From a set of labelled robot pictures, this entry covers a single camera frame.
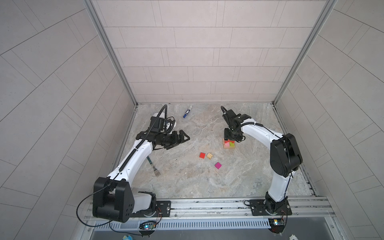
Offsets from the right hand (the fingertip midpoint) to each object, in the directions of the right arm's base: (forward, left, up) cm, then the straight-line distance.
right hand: (227, 138), depth 92 cm
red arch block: (-2, -1, 0) cm, 2 cm away
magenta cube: (-15, +8, -5) cm, 18 cm away
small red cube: (-8, +17, -4) cm, 19 cm away
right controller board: (-44, -15, -7) cm, 47 cm away
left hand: (-6, +24, +12) cm, 28 cm away
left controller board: (-41, +43, -1) cm, 60 cm away
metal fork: (-17, +43, -3) cm, 46 cm away
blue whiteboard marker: (+26, +25, -1) cm, 36 cm away
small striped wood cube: (-9, +12, -4) cm, 16 cm away
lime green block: (-3, -2, -2) cm, 5 cm away
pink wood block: (-3, +1, -2) cm, 4 cm away
